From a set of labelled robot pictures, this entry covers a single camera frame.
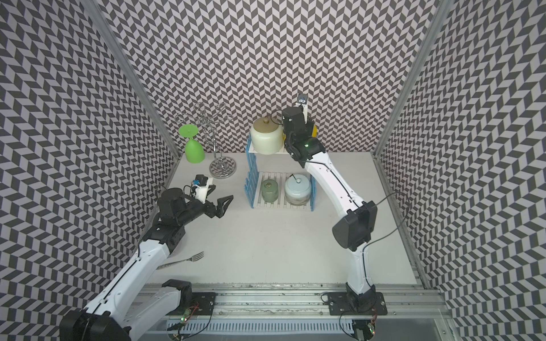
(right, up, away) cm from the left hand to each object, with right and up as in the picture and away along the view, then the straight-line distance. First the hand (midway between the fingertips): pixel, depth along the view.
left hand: (222, 193), depth 78 cm
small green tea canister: (+16, 0, +17) cm, 23 cm away
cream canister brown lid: (+16, +21, 0) cm, 27 cm away
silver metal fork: (-11, -25, +4) cm, 28 cm away
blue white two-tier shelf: (+19, +4, +27) cm, 34 cm away
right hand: (+30, +28, +1) cm, 41 cm away
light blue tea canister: (+29, 0, +13) cm, 32 cm away
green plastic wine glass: (-16, +17, +12) cm, 26 cm away
